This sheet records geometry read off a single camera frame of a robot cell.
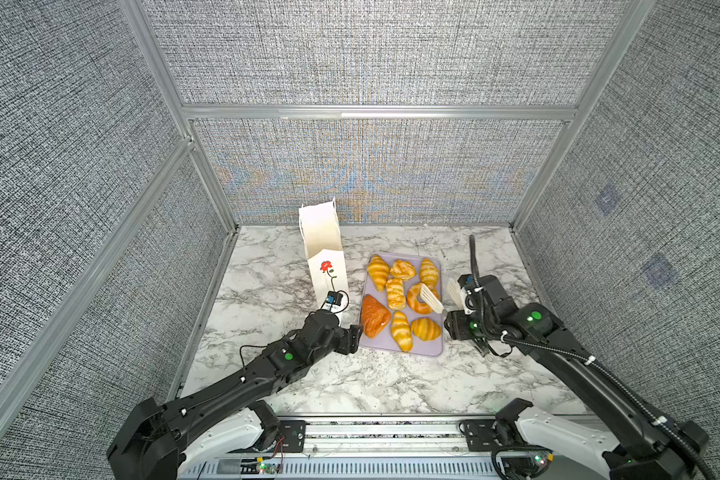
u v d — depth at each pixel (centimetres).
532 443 61
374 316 91
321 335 59
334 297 69
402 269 102
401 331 88
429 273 100
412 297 96
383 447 73
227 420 57
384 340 88
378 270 101
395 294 95
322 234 97
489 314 55
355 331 70
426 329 88
